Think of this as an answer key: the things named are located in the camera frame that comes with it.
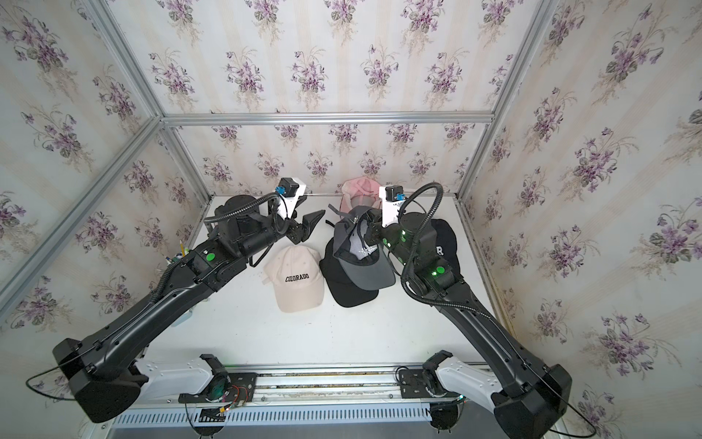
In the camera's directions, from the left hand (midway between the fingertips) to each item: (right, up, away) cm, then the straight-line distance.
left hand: (316, 203), depth 64 cm
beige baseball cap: (-10, -22, +24) cm, 34 cm away
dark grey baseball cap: (+11, -17, +14) cm, 24 cm away
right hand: (+13, -1, +3) cm, 14 cm away
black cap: (+6, -28, +27) cm, 39 cm away
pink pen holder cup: (-47, -15, +24) cm, 55 cm away
